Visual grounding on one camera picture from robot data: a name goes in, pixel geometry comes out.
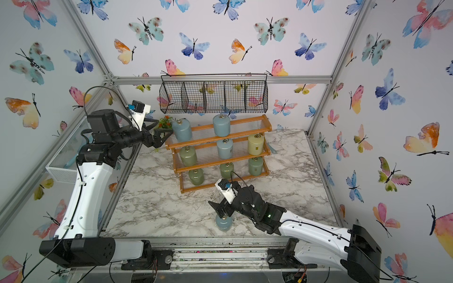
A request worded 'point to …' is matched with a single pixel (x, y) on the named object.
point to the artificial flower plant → (167, 122)
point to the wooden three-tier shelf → (204, 159)
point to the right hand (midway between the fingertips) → (219, 191)
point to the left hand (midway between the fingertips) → (164, 124)
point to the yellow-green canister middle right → (255, 144)
